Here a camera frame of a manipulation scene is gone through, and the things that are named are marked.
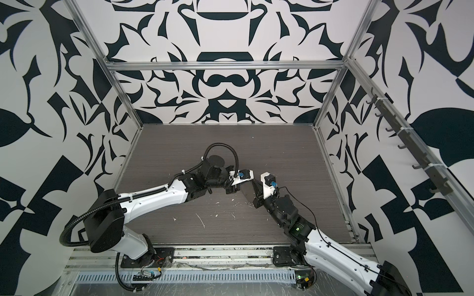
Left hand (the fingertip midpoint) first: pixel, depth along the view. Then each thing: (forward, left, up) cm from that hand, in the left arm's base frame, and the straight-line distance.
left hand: (248, 173), depth 76 cm
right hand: (-3, -2, -1) cm, 3 cm away
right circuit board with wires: (-35, -20, -21) cm, 45 cm away
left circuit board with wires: (-31, +39, -20) cm, 54 cm away
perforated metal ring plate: (-6, 0, -5) cm, 7 cm away
